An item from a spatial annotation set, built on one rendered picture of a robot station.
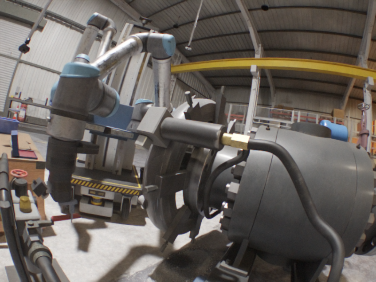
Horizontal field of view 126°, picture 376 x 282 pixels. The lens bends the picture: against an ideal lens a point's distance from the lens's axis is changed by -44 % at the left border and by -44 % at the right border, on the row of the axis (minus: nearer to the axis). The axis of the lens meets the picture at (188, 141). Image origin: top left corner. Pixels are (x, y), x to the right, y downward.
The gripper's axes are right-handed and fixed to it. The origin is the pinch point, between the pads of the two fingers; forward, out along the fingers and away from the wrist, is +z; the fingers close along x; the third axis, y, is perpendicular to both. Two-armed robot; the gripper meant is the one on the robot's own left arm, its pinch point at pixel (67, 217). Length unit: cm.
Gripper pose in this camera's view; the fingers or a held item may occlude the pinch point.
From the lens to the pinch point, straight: 48.9
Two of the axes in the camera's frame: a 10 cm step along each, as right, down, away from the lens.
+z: -2.2, 9.8, -0.1
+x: 8.4, 1.8, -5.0
